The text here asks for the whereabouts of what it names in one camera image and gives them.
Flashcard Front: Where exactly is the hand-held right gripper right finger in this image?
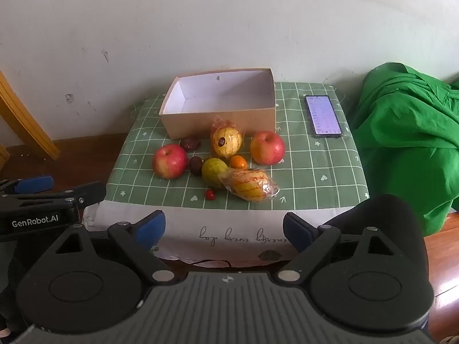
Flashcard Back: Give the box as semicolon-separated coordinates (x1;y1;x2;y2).
278;213;398;283

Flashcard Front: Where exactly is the plastic-wrapped orange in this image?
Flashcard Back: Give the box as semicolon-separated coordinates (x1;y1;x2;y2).
218;168;279;202
210;115;248;159

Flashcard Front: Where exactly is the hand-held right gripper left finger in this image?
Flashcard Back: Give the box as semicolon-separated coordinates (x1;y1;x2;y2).
54;211;184;287

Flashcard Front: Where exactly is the smartphone with lit screen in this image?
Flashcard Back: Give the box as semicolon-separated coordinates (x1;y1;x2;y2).
305;95;343;139

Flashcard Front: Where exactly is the yellow wooden furniture leg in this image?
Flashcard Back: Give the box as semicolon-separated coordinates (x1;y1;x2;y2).
0;71;60;173

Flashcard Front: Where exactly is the white cardboard box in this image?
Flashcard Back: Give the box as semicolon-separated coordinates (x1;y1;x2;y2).
158;67;277;140

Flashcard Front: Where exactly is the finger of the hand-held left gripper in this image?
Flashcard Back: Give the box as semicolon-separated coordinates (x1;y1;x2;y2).
0;181;107;208
0;175;54;196

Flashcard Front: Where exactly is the bright green cloth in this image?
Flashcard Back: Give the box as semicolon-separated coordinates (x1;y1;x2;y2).
349;62;459;237

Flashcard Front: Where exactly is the red apple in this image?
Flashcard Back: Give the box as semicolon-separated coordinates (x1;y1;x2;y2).
250;131;286;166
152;144;188;180

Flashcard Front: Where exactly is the green pear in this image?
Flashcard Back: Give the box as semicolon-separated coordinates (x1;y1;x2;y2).
201;158;229;189

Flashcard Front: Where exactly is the green checked tablecloth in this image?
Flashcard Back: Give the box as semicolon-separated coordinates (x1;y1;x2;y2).
83;82;370;262

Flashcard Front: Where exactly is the black cable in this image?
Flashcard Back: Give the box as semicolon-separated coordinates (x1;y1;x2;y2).
186;259;234;269

